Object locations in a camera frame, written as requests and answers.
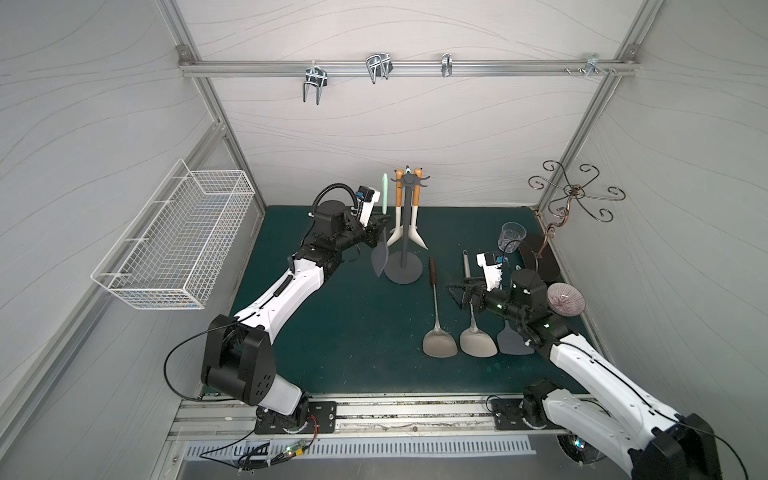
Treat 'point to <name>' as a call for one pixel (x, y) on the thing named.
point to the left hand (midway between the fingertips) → (389, 216)
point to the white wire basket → (173, 253)
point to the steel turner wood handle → (438, 343)
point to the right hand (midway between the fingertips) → (456, 282)
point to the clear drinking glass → (511, 236)
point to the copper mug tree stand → (561, 205)
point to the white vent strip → (363, 448)
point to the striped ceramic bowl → (565, 300)
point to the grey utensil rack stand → (405, 267)
